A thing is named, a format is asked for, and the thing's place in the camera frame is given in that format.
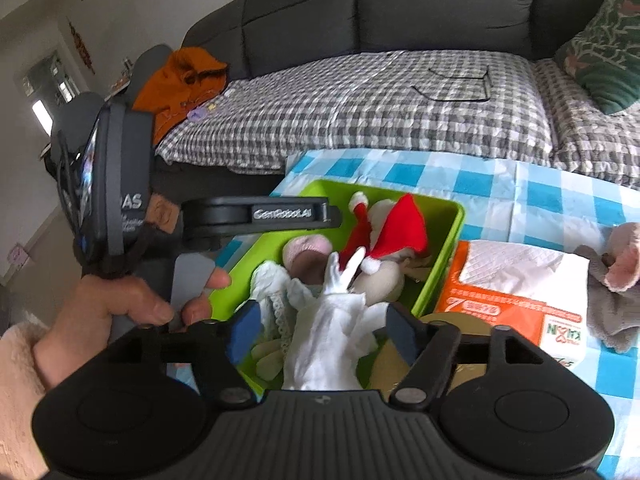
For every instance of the green patterned pillow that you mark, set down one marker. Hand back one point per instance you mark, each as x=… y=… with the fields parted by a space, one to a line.
x=610 y=50

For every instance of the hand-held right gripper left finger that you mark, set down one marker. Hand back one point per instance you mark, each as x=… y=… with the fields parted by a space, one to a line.
x=247 y=330

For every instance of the pink knitted hat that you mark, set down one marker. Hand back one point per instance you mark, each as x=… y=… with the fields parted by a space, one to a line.
x=305 y=247

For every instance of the black frame glasses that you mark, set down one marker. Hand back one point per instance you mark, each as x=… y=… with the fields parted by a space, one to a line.
x=486 y=85

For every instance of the grey checked sofa cover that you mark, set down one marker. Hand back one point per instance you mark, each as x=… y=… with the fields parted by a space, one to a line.
x=590 y=140
x=350 y=110

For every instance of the red santa suit doll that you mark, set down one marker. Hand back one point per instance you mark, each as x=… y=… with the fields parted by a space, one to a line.
x=395 y=230

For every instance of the clear jar with gold lid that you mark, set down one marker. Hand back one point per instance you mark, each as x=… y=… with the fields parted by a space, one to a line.
x=387 y=365

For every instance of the orange wall decoration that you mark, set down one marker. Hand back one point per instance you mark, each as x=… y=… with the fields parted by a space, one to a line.
x=82 y=45

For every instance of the dark grey sofa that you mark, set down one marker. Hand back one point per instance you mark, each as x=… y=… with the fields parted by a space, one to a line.
x=400 y=5

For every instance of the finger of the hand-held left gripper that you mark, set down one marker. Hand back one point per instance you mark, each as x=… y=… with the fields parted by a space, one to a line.
x=280 y=214

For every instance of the orange garment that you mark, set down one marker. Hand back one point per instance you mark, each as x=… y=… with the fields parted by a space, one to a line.
x=180 y=80

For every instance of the pink wall socket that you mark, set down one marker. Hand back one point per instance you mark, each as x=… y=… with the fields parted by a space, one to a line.
x=20 y=255

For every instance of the grey mouse plush pink ears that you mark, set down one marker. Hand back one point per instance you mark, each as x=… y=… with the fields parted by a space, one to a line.
x=605 y=305

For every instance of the orange and white tissue pack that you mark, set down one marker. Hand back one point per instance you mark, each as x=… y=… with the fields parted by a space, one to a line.
x=500 y=305

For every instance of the person's left hand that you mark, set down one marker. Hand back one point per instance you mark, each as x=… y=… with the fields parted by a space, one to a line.
x=90 y=320

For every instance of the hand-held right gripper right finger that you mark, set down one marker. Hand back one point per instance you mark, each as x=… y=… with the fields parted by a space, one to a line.
x=402 y=332

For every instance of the blue checked tablecloth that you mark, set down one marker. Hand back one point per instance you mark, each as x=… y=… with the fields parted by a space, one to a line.
x=550 y=200

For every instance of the green plastic tray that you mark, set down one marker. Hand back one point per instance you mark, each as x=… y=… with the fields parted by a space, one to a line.
x=440 y=220

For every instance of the small purple toy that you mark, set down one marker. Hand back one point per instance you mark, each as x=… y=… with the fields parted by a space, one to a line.
x=197 y=113

